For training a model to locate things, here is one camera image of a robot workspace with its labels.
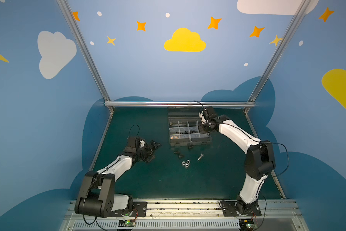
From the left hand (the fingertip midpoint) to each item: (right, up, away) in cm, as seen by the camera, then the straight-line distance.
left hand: (161, 149), depth 87 cm
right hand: (+28, +13, +7) cm, 31 cm away
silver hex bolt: (+26, -5, +6) cm, 27 cm away
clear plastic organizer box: (+15, +13, +18) cm, 27 cm away
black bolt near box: (+19, 0, +12) cm, 23 cm away
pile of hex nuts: (+15, -10, +4) cm, 19 cm away
